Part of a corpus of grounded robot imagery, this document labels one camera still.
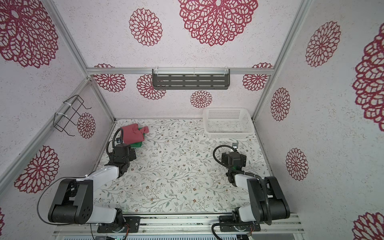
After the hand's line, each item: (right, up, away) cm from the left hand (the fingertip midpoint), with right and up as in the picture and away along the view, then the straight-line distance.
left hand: (123, 154), depth 92 cm
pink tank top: (+1, +12, +12) cm, 17 cm away
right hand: (+69, +1, 0) cm, 69 cm away
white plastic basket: (+71, +21, +25) cm, 79 cm away
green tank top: (+4, +17, +18) cm, 25 cm away
